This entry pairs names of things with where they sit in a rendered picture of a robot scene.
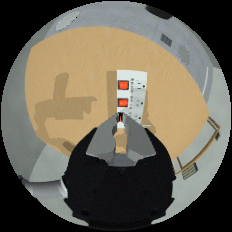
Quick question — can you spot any white power strip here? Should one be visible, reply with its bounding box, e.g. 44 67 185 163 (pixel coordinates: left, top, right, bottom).
117 70 147 124

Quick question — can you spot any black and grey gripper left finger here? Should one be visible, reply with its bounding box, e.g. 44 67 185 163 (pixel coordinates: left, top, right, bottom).
63 112 120 182

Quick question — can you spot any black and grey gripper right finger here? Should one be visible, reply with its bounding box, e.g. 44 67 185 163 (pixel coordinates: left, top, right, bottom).
120 112 176 181

